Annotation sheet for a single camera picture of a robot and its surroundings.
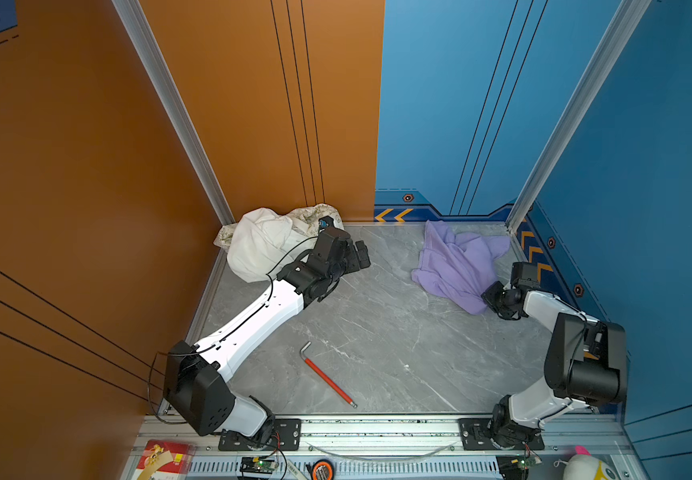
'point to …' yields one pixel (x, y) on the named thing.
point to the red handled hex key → (307, 361)
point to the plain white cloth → (262, 240)
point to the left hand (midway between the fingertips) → (356, 249)
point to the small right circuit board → (525, 462)
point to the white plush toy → (584, 466)
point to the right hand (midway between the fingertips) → (483, 296)
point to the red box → (182, 455)
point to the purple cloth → (458, 267)
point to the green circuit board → (259, 465)
